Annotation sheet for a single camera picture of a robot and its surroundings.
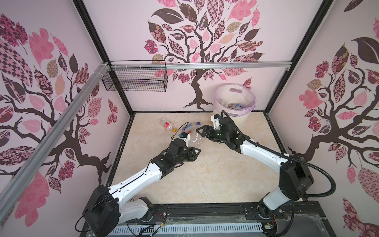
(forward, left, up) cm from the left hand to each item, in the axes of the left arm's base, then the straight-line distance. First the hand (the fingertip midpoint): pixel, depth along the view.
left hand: (198, 154), depth 78 cm
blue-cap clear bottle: (+30, +5, -14) cm, 34 cm away
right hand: (+12, -1, +6) cm, 13 cm away
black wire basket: (+70, +51, +2) cm, 87 cm away
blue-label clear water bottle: (+34, -26, +4) cm, 43 cm away
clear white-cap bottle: (+7, 0, +3) cm, 8 cm away
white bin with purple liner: (+41, -29, +3) cm, 50 cm away
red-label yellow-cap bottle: (+30, +22, -11) cm, 39 cm away
